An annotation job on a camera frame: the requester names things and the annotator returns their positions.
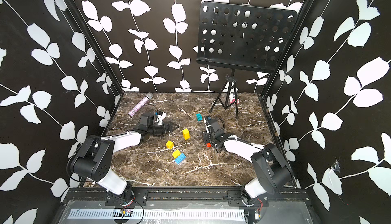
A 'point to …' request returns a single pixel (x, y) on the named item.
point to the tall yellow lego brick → (186, 133)
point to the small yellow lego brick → (169, 144)
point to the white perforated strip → (163, 214)
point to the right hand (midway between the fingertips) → (204, 130)
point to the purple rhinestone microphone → (140, 105)
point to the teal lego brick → (199, 116)
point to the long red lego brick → (208, 144)
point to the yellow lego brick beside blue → (176, 154)
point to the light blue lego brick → (180, 159)
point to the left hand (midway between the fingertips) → (176, 126)
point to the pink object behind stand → (233, 100)
